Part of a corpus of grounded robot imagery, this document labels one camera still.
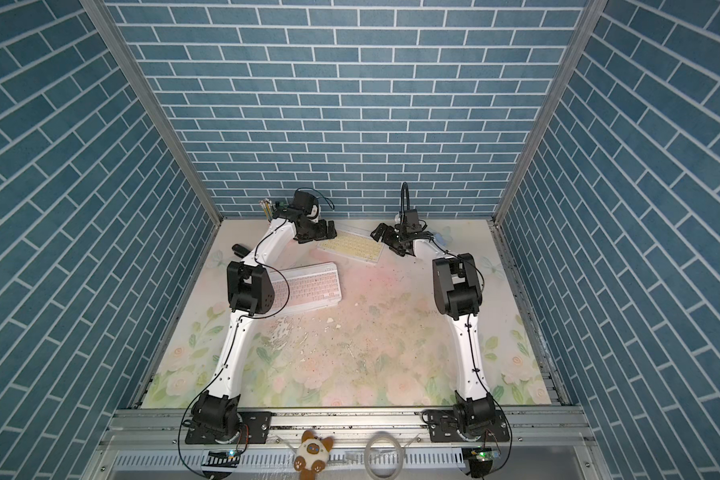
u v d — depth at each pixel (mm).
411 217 912
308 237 966
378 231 1019
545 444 727
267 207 1017
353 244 1125
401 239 872
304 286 961
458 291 647
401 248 973
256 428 727
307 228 930
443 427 736
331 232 1012
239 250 1073
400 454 701
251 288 681
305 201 911
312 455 679
